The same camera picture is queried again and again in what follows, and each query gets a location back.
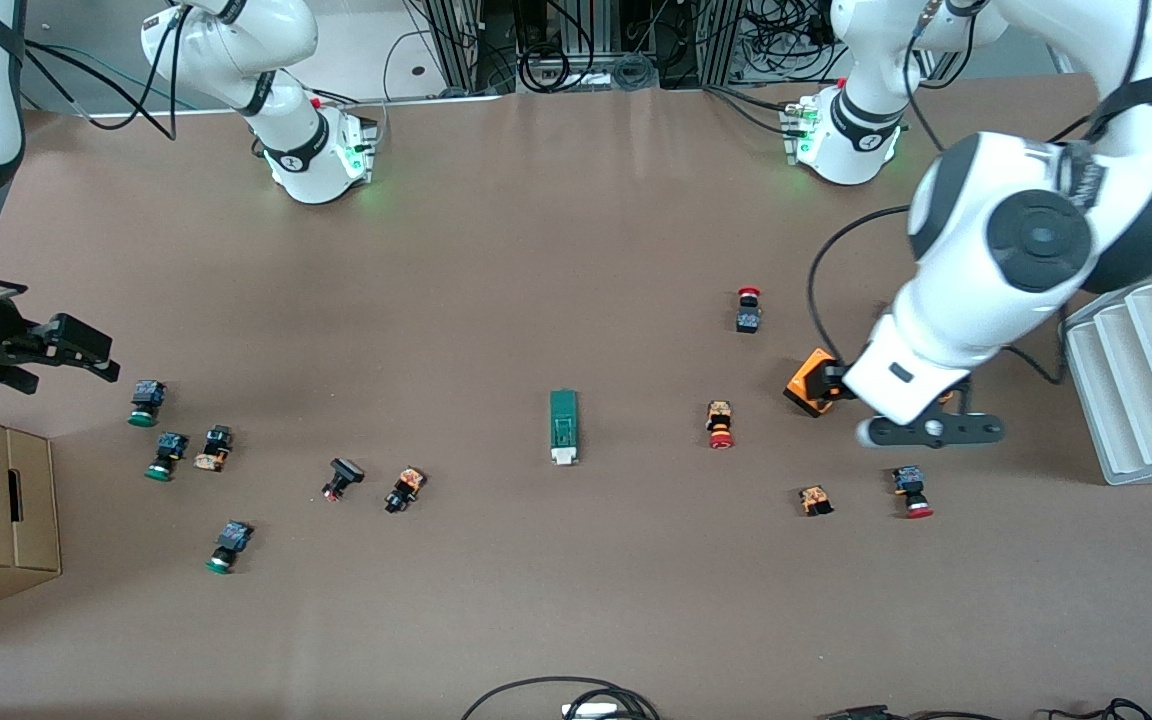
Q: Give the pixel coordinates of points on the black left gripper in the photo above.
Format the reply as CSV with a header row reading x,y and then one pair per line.
x,y
833,381

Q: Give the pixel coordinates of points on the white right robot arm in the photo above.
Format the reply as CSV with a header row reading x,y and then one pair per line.
x,y
286,150

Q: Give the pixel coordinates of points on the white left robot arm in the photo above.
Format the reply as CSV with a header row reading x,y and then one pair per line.
x,y
986,300

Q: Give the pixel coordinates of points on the orange push button box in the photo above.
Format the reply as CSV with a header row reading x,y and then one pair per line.
x,y
804,385

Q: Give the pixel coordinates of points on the green push button blue base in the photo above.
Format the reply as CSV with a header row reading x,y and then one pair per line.
x,y
169,445
148,395
234,538

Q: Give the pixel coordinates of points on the red button black base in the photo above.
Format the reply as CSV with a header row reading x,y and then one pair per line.
x,y
748,320

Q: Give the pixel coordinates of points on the small orange contact block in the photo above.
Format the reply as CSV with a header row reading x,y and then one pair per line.
x,y
815,498

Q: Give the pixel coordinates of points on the red yellow emergency stop button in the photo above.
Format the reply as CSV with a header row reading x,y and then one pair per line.
x,y
720,415

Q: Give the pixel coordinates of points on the red mushroom button blue base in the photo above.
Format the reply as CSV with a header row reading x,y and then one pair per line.
x,y
908,480

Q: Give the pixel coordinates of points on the white grey slotted tray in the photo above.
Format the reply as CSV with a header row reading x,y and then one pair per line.
x,y
1146,420

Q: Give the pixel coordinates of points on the black square push button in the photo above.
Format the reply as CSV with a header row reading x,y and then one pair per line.
x,y
346,470

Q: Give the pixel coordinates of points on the aluminium equipment rack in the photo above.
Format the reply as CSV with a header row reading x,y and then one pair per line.
x,y
496,40

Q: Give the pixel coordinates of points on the black orange selector switch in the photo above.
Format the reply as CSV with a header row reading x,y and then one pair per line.
x,y
406,485

